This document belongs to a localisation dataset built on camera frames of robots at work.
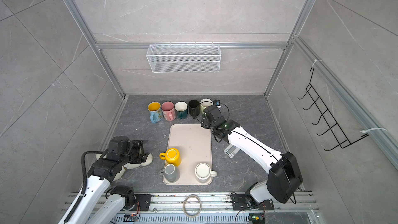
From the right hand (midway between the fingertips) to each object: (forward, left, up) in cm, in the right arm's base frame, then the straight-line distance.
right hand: (208, 117), depth 84 cm
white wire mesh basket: (+39, +2, +13) cm, 41 cm away
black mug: (+15, +9, -10) cm, 20 cm away
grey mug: (-27, +19, -9) cm, 34 cm away
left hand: (-12, +30, -2) cm, 33 cm away
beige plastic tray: (-4, +9, -20) cm, 22 cm away
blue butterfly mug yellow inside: (+13, +34, -8) cm, 37 cm away
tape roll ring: (-39, +13, -18) cm, 45 cm away
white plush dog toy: (-22, +30, -4) cm, 38 cm away
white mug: (-25, +3, -12) cm, 28 cm away
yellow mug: (-18, +20, -9) cm, 28 cm away
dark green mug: (+16, +18, -11) cm, 26 cm away
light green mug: (+21, +1, -11) cm, 23 cm away
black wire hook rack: (-23, -51, +14) cm, 57 cm away
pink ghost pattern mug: (+12, +25, -8) cm, 29 cm away
